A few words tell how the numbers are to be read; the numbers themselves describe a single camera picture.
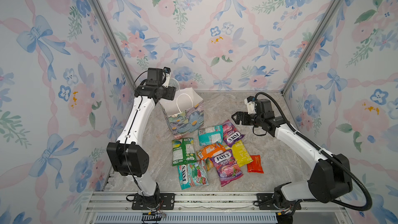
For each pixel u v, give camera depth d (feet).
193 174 2.62
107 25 2.72
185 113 2.57
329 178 1.37
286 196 2.05
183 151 2.88
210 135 3.04
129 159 1.48
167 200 2.44
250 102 2.50
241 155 2.81
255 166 2.75
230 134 3.11
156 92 1.86
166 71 2.35
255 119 2.32
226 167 2.66
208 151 2.88
